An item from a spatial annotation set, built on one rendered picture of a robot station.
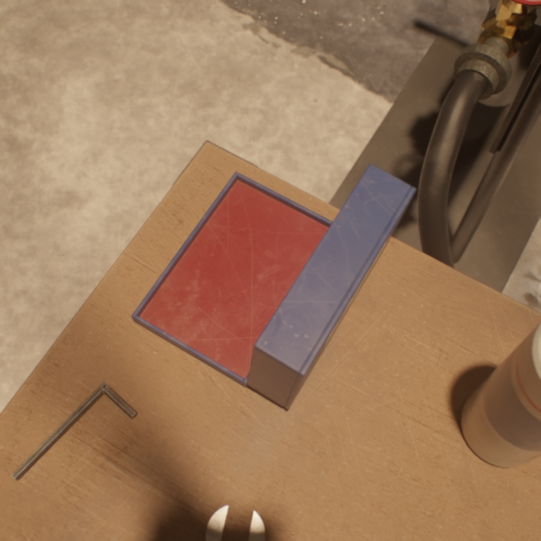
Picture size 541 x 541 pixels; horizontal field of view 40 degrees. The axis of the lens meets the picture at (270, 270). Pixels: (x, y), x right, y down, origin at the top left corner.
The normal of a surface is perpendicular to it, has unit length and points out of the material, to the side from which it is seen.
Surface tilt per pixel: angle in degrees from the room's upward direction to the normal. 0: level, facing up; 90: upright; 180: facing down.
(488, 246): 0
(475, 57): 77
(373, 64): 0
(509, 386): 90
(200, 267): 0
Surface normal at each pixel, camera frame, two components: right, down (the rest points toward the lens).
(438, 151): -0.47, 0.04
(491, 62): -0.47, 0.68
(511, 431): -0.69, 0.66
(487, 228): 0.00, -0.41
